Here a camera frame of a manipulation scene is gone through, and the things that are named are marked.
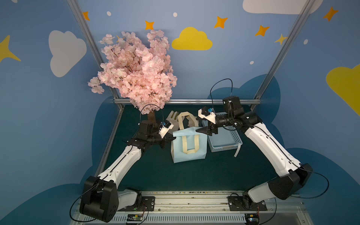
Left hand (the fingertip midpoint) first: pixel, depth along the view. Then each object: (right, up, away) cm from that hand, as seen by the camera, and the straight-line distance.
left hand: (174, 135), depth 80 cm
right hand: (+14, +8, -9) cm, 19 cm away
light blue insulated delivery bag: (+8, -5, -1) cm, 10 cm away
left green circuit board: (-20, -42, -8) cm, 48 cm away
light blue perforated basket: (+37, -4, +19) cm, 42 cm away
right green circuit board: (+41, -44, -7) cm, 61 cm away
